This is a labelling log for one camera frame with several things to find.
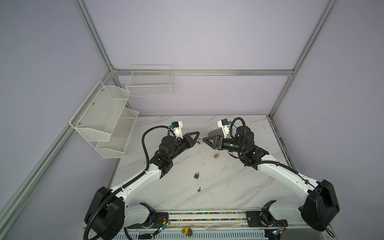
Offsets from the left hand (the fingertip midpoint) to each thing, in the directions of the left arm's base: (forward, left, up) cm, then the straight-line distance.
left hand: (200, 133), depth 73 cm
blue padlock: (-10, +2, -28) cm, 30 cm away
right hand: (-5, -2, 0) cm, 5 cm away
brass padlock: (+4, -12, -29) cm, 31 cm away
